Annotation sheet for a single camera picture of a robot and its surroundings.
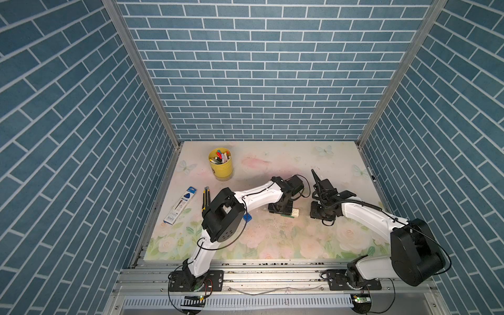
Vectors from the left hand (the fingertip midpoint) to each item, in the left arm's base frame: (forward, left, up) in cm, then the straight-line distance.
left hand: (288, 215), depth 89 cm
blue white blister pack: (+5, +51, -3) cm, 52 cm away
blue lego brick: (0, +19, -3) cm, 19 cm away
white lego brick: (+1, -3, +1) cm, 4 cm away
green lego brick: (-1, 0, +2) cm, 2 cm away
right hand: (0, -12, +1) cm, 12 cm away
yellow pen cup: (+25, +33, +7) cm, 42 cm away
